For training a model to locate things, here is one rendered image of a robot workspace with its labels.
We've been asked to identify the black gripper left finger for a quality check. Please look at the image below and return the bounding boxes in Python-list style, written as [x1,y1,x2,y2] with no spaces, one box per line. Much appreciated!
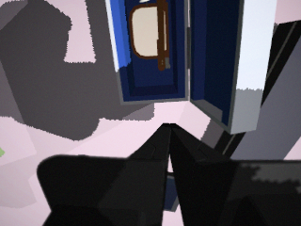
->
[37,123,171,226]

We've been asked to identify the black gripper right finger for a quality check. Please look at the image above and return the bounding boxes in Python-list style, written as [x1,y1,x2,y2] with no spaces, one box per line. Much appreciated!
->
[169,123,301,226]

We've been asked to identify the brown glasses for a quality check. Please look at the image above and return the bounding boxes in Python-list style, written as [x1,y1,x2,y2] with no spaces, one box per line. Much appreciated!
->
[129,0,170,71]

